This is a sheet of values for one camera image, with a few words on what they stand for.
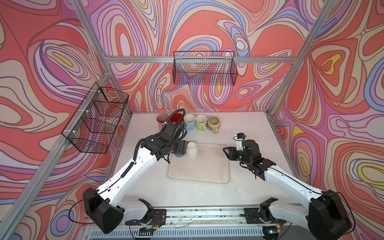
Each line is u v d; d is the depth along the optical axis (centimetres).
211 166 92
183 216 75
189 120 104
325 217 40
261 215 69
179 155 95
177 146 66
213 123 103
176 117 105
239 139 75
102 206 37
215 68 96
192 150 89
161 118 103
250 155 64
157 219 72
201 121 105
